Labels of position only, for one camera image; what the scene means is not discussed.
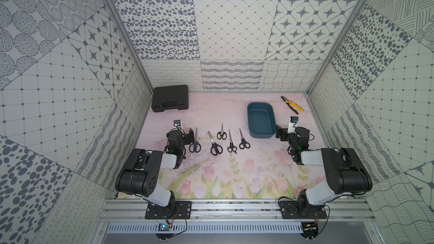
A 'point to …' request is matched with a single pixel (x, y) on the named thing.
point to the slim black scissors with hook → (231, 147)
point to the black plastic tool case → (170, 97)
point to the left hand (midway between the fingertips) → (181, 128)
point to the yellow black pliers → (295, 108)
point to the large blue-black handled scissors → (195, 146)
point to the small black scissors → (221, 134)
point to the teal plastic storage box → (261, 120)
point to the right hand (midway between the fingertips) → (285, 127)
